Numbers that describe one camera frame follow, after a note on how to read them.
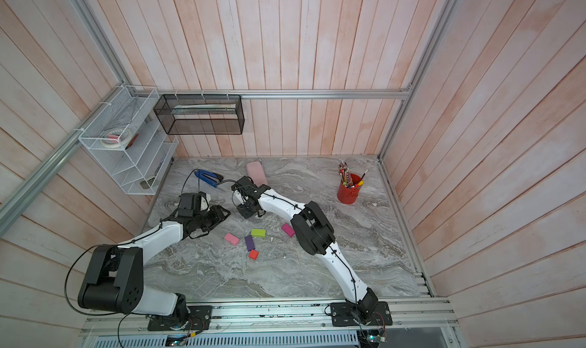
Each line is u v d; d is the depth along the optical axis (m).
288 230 0.93
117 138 0.69
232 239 0.90
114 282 0.43
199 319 0.73
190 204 0.72
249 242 0.90
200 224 0.76
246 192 0.79
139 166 0.78
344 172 0.91
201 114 1.04
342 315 0.72
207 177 1.11
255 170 1.14
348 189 0.94
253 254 0.88
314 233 0.60
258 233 0.93
